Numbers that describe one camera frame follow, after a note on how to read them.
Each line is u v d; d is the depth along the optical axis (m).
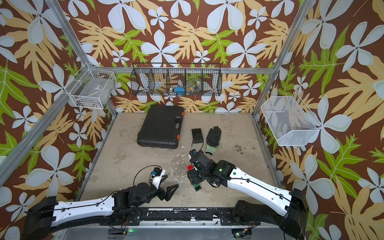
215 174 0.50
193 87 0.94
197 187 0.80
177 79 0.98
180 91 0.93
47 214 0.45
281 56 0.85
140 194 0.56
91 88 0.87
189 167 0.78
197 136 0.97
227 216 0.75
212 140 1.04
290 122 0.80
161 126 1.03
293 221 0.37
